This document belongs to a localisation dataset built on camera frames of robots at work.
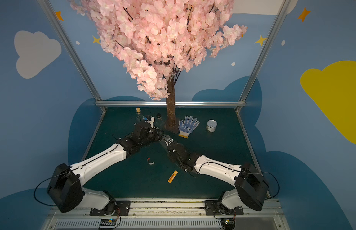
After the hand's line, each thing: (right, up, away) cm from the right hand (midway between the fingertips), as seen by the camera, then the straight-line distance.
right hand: (175, 145), depth 84 cm
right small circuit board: (+28, -39, -11) cm, 49 cm away
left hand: (-7, +9, -2) cm, 12 cm away
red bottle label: (-16, -13, +6) cm, 22 cm away
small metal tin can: (+26, +12, +20) cm, 35 cm away
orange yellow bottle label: (-2, -20, +2) cm, 20 cm away
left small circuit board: (-35, -39, -11) cm, 54 cm away
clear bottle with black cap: (-10, +13, +1) cm, 16 cm away
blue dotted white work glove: (+10, +12, +27) cm, 32 cm away
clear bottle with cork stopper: (-23, +17, +4) cm, 29 cm away
